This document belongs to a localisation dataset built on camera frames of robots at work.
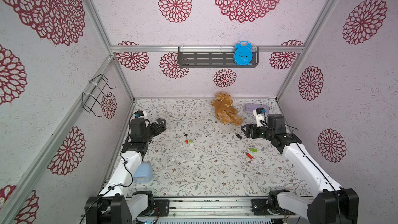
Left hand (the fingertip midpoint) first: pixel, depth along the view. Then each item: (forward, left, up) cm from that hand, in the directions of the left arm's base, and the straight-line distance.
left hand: (160, 123), depth 84 cm
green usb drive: (-7, -54, -19) cm, 58 cm away
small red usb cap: (-1, -13, -18) cm, 22 cm away
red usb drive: (-11, -51, -19) cm, 55 cm away
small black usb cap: (+3, -13, -18) cm, 22 cm away
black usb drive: (+3, -47, -18) cm, 50 cm away
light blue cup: (-23, +7, -11) cm, 26 cm away
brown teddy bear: (+15, -38, -10) cm, 43 cm away
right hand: (-2, -46, +1) cm, 46 cm away
